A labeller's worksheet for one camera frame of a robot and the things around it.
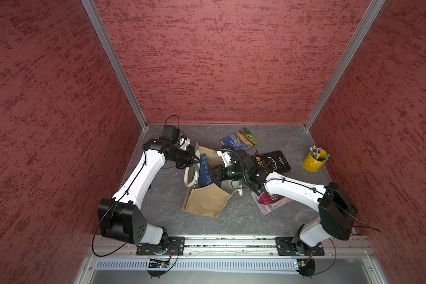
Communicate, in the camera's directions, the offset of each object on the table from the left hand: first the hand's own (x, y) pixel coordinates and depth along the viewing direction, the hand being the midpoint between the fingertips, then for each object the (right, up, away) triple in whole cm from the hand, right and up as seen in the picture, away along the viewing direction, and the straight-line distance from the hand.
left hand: (199, 164), depth 77 cm
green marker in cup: (+67, +2, +14) cm, 68 cm away
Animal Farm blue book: (+23, +11, +35) cm, 44 cm away
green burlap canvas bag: (+4, -16, -1) cm, 17 cm away
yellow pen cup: (+61, 0, +15) cm, 62 cm away
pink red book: (+34, -21, +10) cm, 41 cm away
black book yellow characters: (+41, -2, +24) cm, 48 cm away
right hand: (+4, -5, -1) cm, 7 cm away
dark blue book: (+2, -7, +1) cm, 7 cm away
